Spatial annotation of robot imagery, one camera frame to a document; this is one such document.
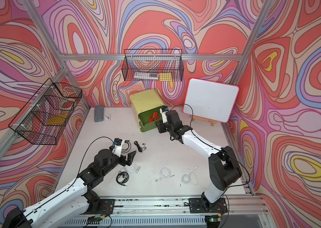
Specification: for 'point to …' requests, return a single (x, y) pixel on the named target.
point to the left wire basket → (42, 119)
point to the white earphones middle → (165, 173)
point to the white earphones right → (192, 177)
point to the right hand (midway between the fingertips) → (159, 126)
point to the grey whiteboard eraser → (99, 113)
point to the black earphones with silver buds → (139, 148)
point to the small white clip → (108, 118)
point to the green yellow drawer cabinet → (144, 104)
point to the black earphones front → (122, 177)
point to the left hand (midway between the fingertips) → (130, 149)
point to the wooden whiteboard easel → (212, 122)
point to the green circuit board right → (214, 219)
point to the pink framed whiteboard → (210, 99)
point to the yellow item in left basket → (57, 119)
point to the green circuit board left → (94, 218)
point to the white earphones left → (132, 168)
